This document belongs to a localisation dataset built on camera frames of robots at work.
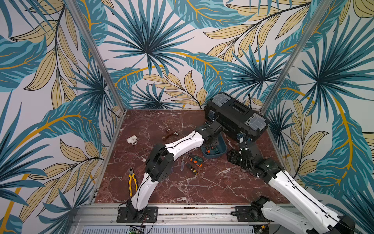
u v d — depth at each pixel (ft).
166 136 3.36
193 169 2.85
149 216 2.43
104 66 3.03
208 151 3.07
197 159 2.98
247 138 2.30
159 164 1.70
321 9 2.26
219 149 3.18
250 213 2.35
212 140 2.22
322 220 1.31
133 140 3.20
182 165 2.95
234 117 3.08
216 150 3.11
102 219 2.37
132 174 2.77
